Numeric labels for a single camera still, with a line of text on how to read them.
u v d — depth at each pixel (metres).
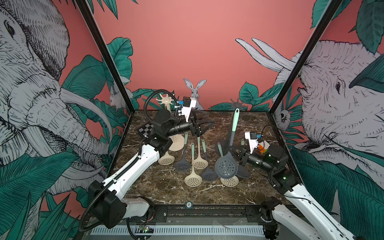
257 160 0.59
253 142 0.60
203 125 0.54
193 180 0.84
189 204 0.78
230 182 0.82
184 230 0.70
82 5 0.68
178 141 1.01
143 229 0.70
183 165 0.90
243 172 0.88
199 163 0.91
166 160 0.91
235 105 0.69
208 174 0.86
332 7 0.69
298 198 0.48
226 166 0.66
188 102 0.53
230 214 0.76
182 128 0.56
